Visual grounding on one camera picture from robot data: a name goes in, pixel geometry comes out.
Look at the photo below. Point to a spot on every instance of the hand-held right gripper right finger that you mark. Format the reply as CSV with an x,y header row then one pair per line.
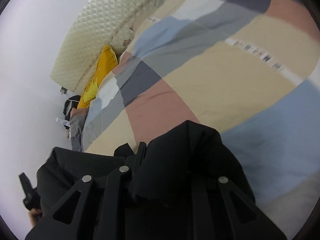
x,y
222,188

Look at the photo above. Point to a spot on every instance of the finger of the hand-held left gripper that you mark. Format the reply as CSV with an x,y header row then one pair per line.
x,y
25,181

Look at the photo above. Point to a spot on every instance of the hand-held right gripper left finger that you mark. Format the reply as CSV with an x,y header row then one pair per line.
x,y
140,155

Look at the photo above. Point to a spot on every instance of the black puffer jacket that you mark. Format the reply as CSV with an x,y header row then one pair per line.
x,y
185,152

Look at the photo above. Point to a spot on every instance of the person's left hand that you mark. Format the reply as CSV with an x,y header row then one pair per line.
x,y
35,217

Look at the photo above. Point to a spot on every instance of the white spray bottle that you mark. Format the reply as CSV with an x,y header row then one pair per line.
x,y
62,122

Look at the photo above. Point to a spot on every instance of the black bag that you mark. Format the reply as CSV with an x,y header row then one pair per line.
x,y
71,108

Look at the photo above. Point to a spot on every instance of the yellow pillow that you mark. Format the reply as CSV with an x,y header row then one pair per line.
x,y
100,75

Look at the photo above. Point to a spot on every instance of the checkered patchwork blanket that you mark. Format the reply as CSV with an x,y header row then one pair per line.
x,y
225,80

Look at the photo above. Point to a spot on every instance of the cream quilted headboard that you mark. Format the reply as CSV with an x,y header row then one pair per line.
x,y
105,30

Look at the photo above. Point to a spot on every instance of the wall socket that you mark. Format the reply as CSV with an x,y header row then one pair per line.
x,y
63,90

